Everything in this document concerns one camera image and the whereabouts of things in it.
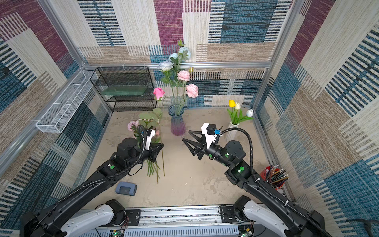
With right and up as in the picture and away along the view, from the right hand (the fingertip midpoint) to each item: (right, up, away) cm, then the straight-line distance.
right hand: (188, 137), depth 62 cm
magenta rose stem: (-25, +21, +55) cm, 64 cm away
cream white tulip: (+27, +15, +19) cm, 36 cm away
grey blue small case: (-33, -29, +17) cm, 47 cm away
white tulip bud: (+31, +11, +15) cm, 36 cm away
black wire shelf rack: (-43, +38, +40) cm, 69 cm away
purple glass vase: (-8, +4, +37) cm, 38 cm away
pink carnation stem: (-35, -3, +39) cm, 53 cm away
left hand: (-12, -5, +11) cm, 17 cm away
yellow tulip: (+23, +16, +19) cm, 34 cm away
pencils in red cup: (+43, -20, +12) cm, 49 cm away
